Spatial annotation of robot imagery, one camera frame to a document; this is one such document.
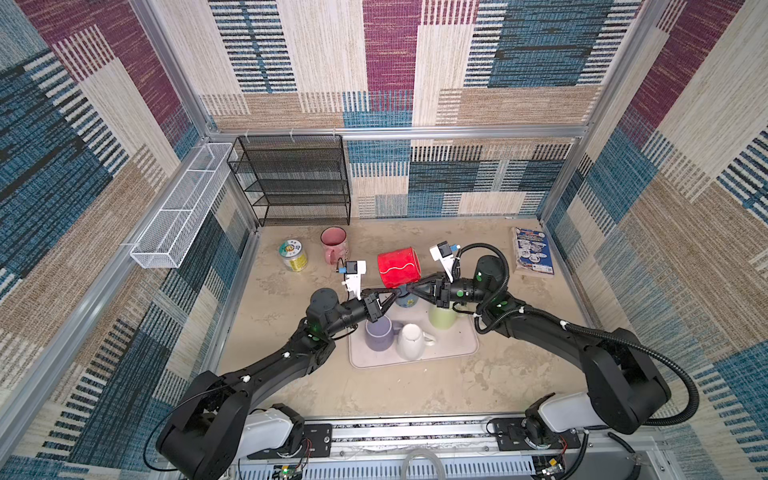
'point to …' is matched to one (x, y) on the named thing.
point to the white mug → (412, 342)
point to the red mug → (399, 267)
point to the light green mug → (442, 318)
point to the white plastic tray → (459, 340)
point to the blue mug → (409, 300)
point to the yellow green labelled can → (293, 255)
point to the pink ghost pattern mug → (335, 246)
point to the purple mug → (379, 335)
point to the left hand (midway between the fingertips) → (402, 291)
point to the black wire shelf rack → (294, 180)
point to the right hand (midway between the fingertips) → (408, 293)
